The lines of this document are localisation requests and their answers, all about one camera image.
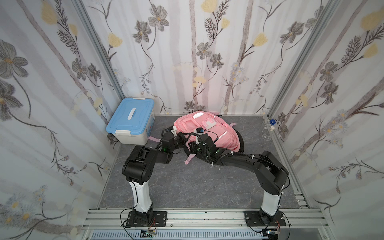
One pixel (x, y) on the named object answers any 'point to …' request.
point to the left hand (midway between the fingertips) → (193, 132)
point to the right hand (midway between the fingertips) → (189, 140)
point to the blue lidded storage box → (132, 122)
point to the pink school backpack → (228, 135)
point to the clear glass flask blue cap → (269, 124)
